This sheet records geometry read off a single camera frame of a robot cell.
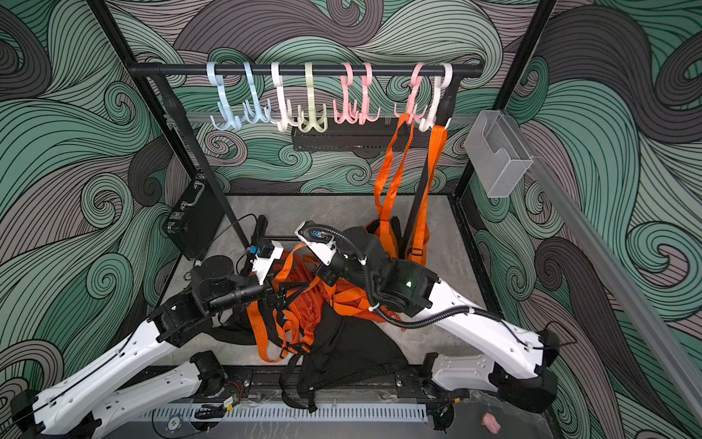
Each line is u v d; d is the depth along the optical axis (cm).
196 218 88
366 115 56
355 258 42
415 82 49
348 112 55
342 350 81
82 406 41
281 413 63
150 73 48
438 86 52
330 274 53
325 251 50
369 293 42
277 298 55
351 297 83
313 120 56
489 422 66
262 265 54
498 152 78
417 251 71
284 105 53
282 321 82
